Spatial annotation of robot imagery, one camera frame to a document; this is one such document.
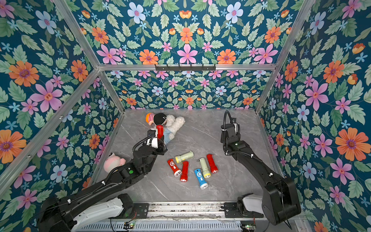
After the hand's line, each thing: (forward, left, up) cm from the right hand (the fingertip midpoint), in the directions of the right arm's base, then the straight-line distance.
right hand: (233, 131), depth 85 cm
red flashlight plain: (-9, +41, +11) cm, 43 cm away
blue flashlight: (-24, +19, -14) cm, 34 cm away
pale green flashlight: (-12, +33, -13) cm, 38 cm away
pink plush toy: (-18, +71, -8) cm, 73 cm away
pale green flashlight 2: (-20, +16, -14) cm, 29 cm away
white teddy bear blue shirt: (+9, +39, -7) cm, 41 cm away
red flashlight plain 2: (-22, +29, -15) cm, 39 cm away
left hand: (-10, +40, +8) cm, 42 cm away
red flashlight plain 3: (-16, +11, -16) cm, 26 cm away
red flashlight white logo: (-18, +35, -14) cm, 42 cm away
